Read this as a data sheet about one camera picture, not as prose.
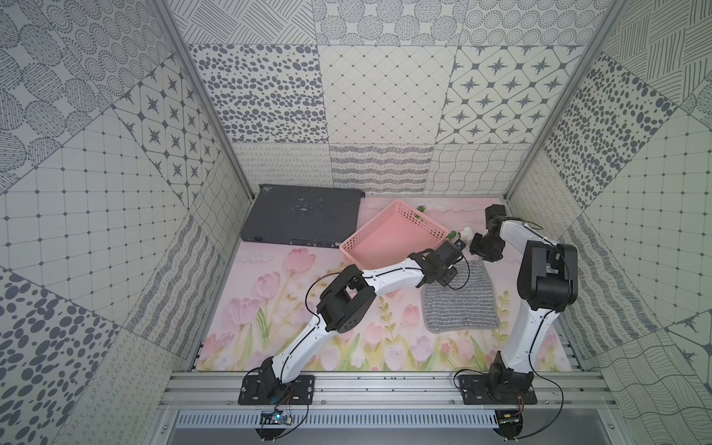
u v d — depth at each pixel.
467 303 0.90
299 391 0.73
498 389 0.68
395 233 1.10
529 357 0.61
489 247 0.86
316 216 1.11
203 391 0.77
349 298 0.60
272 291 0.93
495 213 0.85
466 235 1.04
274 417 0.70
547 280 0.54
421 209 1.15
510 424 0.72
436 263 0.74
